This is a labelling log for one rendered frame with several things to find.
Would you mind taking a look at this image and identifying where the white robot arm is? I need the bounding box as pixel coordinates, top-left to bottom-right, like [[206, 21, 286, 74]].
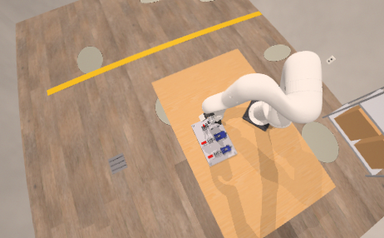
[[199, 51, 322, 128]]

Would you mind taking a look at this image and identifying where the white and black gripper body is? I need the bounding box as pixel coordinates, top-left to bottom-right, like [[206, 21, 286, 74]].
[[213, 114, 224, 121]]

